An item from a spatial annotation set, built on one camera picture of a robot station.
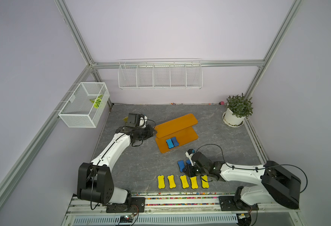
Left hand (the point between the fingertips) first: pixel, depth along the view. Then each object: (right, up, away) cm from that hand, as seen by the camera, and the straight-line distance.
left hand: (156, 133), depth 84 cm
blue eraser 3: (+15, -20, +4) cm, 26 cm away
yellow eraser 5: (+4, -29, -5) cm, 29 cm away
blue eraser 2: (+12, -8, +13) cm, 19 cm away
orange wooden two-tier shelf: (+16, +2, +5) cm, 17 cm away
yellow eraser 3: (+17, -29, -5) cm, 34 cm away
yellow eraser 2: (+22, -28, -5) cm, 36 cm away
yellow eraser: (+28, -28, -5) cm, 40 cm away
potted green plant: (+54, +16, +8) cm, 56 cm away
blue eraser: (+8, -8, +11) cm, 16 cm away
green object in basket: (-34, +19, -3) cm, 39 cm away
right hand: (+16, -22, 0) cm, 27 cm away
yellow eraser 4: (+10, -27, -4) cm, 29 cm away
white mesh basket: (-41, +14, -4) cm, 43 cm away
